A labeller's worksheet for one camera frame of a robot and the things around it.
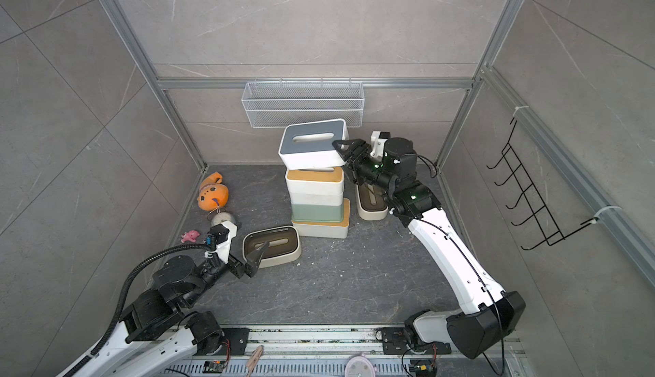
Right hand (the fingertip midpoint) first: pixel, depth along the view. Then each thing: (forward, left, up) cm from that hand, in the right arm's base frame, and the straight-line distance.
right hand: (336, 150), depth 63 cm
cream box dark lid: (-6, +19, -39) cm, 44 cm away
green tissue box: (+3, +7, -32) cm, 33 cm away
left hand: (-15, +21, -13) cm, 29 cm away
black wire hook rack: (-14, -52, -12) cm, 55 cm away
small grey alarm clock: (+6, +46, -39) cm, 60 cm away
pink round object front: (-42, -6, -42) cm, 59 cm away
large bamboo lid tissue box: (-2, +4, -37) cm, 37 cm away
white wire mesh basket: (+42, +23, -13) cm, 50 cm away
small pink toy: (-1, +55, -41) cm, 68 cm away
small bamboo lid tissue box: (+1, +1, -22) cm, 22 cm away
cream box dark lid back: (+12, -14, -39) cm, 43 cm away
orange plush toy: (+14, +49, -34) cm, 61 cm away
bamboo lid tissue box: (+2, +2, -14) cm, 14 cm away
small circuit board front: (-41, +36, -44) cm, 70 cm away
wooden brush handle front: (-40, +24, -42) cm, 63 cm away
